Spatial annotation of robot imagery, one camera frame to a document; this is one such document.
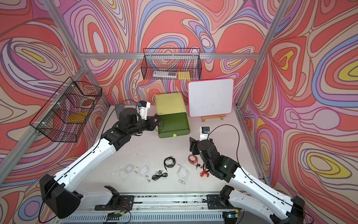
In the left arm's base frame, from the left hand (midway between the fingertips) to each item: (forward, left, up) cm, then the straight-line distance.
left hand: (162, 119), depth 72 cm
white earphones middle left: (-16, +13, -31) cm, 37 cm away
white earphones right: (-18, -11, -31) cm, 37 cm away
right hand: (-8, -18, -10) cm, 22 cm away
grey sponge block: (+38, +44, -30) cm, 65 cm away
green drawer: (+7, -5, -14) cm, 17 cm away
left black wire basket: (+2, +53, -1) cm, 53 cm away
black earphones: (-11, -3, -31) cm, 33 cm away
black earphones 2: (-19, +4, -30) cm, 36 cm away
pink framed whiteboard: (+32, -32, -12) cm, 47 cm away
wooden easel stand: (+24, -42, -25) cm, 54 cm away
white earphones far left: (-17, +25, -31) cm, 44 cm away
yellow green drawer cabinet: (+15, -4, -7) cm, 17 cm away
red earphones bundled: (-18, -23, -29) cm, 41 cm away
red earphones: (-9, -18, -31) cm, 37 cm away
